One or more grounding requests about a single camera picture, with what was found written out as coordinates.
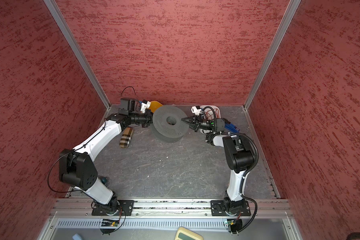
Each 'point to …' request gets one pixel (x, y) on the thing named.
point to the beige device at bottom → (183, 233)
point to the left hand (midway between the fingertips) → (161, 120)
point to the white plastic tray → (203, 107)
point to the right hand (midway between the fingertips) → (181, 122)
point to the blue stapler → (232, 127)
